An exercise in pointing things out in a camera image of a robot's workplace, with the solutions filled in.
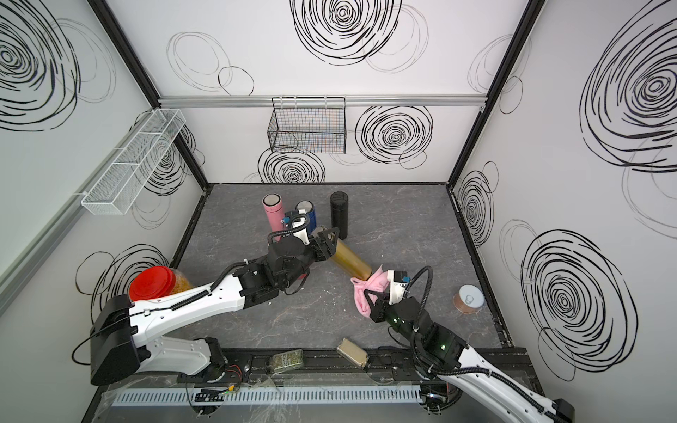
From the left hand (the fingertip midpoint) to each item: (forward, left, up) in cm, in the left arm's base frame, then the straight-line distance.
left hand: (335, 233), depth 71 cm
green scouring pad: (-27, +12, -24) cm, 38 cm away
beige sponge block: (-24, -6, -24) cm, 35 cm away
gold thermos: (-5, -3, -5) cm, 7 cm away
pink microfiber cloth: (-9, -13, -12) cm, 19 cm away
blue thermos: (+13, +9, -6) cm, 17 cm away
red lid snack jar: (-3, +65, -30) cm, 72 cm away
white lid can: (-9, -42, -21) cm, 48 cm away
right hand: (-11, -9, -16) cm, 21 cm away
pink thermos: (+14, +21, -8) cm, 27 cm away
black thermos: (+17, 0, -6) cm, 18 cm away
